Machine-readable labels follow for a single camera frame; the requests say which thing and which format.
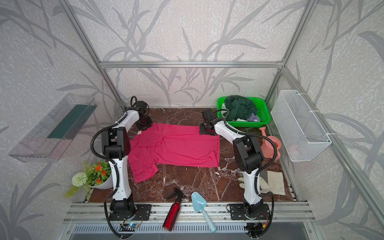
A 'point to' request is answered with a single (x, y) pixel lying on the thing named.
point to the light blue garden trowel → (199, 202)
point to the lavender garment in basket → (252, 117)
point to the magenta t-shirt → (172, 145)
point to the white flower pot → (108, 184)
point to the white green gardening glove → (275, 185)
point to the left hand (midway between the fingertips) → (152, 121)
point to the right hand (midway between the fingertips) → (203, 126)
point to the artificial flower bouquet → (95, 174)
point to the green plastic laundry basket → (263, 112)
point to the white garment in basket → (224, 107)
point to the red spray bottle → (168, 222)
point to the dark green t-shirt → (239, 107)
